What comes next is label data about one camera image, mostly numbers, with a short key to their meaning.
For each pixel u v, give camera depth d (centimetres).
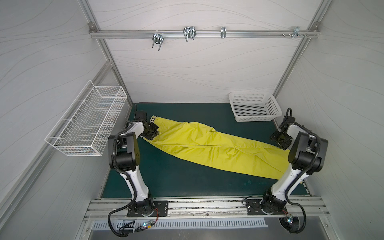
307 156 52
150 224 69
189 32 77
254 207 73
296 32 77
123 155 52
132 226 72
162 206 74
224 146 94
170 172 86
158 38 79
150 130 87
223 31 78
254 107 119
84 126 69
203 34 80
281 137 83
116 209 63
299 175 54
